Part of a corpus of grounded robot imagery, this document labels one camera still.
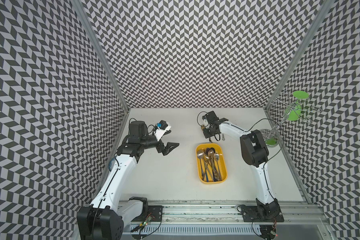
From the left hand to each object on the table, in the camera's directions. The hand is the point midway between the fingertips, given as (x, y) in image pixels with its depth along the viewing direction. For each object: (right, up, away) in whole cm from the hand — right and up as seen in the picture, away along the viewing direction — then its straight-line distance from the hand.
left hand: (172, 138), depth 74 cm
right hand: (+22, -1, +30) cm, 37 cm away
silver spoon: (+16, -12, +17) cm, 26 cm away
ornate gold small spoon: (+24, -23, +13) cm, 36 cm away
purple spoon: (+24, -9, +22) cm, 34 cm away
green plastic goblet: (+62, +13, +1) cm, 64 cm away
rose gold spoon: (+20, -14, +19) cm, 31 cm away
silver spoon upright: (+32, -3, +28) cm, 43 cm away
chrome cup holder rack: (+76, +22, +28) cm, 83 cm away
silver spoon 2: (+26, -14, +17) cm, 34 cm away
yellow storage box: (+27, -9, +18) cm, 34 cm away
